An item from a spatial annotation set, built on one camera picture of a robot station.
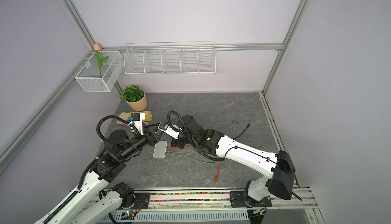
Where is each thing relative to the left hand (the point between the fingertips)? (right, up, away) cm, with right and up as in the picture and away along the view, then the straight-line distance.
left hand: (163, 127), depth 67 cm
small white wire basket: (-44, +29, +22) cm, 57 cm away
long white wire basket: (-3, +42, +34) cm, 54 cm away
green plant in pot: (-28, +15, +34) cm, 47 cm away
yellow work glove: (-38, +3, +41) cm, 56 cm away
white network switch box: (-8, -16, +22) cm, 29 cm away
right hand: (+3, -2, +3) cm, 5 cm away
